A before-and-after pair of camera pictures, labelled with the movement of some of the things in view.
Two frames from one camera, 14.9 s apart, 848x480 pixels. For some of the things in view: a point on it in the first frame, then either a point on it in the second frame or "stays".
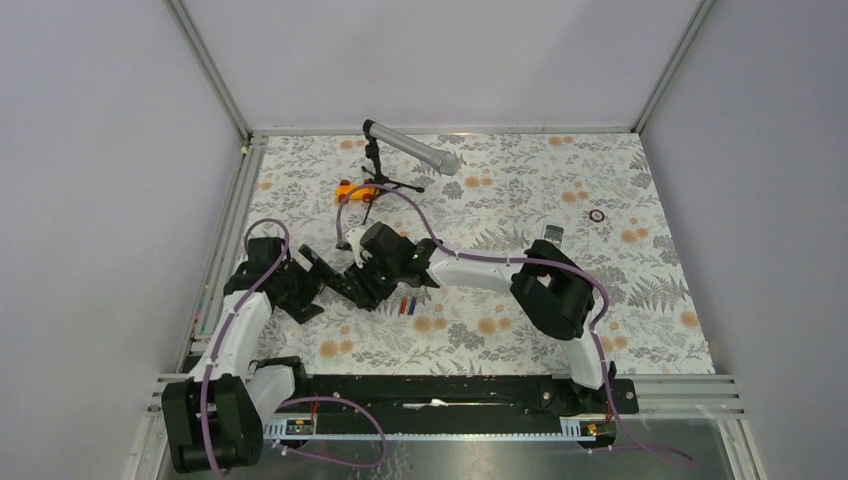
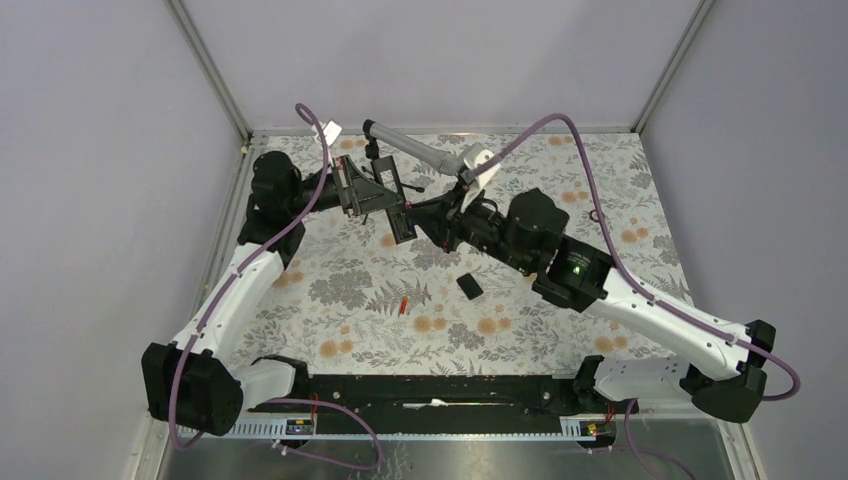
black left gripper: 301,307 → 364,195
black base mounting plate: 457,398 stays
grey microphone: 445,162 stays
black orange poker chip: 597,215 stays
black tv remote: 318,264 → 398,215
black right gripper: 369,296 → 442,218
